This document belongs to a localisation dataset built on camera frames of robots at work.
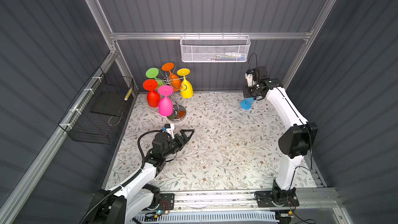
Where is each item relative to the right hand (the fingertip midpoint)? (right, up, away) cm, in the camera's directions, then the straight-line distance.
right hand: (248, 91), depth 89 cm
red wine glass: (-55, -3, -3) cm, 55 cm away
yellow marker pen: (-67, -2, -7) cm, 67 cm away
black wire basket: (-78, -14, -17) cm, 82 cm away
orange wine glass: (-43, +8, +2) cm, 44 cm away
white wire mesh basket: (-19, +38, +34) cm, 55 cm away
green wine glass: (-54, +10, -5) cm, 55 cm away
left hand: (-32, -24, -9) cm, 41 cm away
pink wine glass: (-47, -7, -8) cm, 48 cm away
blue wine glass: (+2, -7, +12) cm, 14 cm away
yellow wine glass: (-37, +1, +4) cm, 37 cm away
